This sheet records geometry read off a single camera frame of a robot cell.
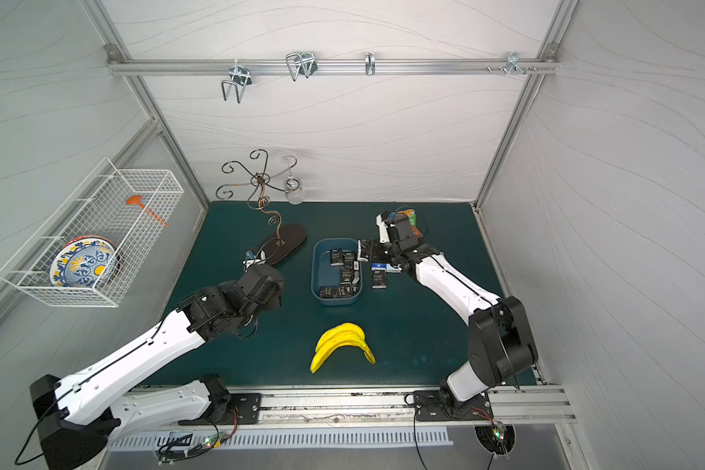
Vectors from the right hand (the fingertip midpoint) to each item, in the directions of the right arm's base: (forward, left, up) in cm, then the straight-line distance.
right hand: (369, 246), depth 87 cm
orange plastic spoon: (+1, +63, +17) cm, 66 cm away
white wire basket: (-6, +67, +20) cm, 70 cm away
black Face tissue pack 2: (-1, +2, 0) cm, 2 cm away
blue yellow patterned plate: (-21, +61, +19) cm, 67 cm away
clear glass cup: (+20, +26, +4) cm, 33 cm away
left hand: (-17, +24, +4) cm, 30 cm away
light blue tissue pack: (+1, -8, -15) cm, 17 cm away
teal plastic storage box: (-1, +11, -15) cm, 19 cm away
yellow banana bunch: (-24, +8, -10) cm, 27 cm away
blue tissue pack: (+1, -3, -14) cm, 14 cm away
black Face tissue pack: (-2, -3, -15) cm, 15 cm away
